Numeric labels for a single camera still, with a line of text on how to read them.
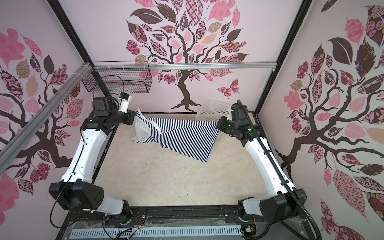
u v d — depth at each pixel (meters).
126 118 0.67
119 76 0.60
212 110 1.22
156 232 0.70
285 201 0.38
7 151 0.49
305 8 0.70
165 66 0.95
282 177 0.40
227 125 0.65
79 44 0.80
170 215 0.76
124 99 0.65
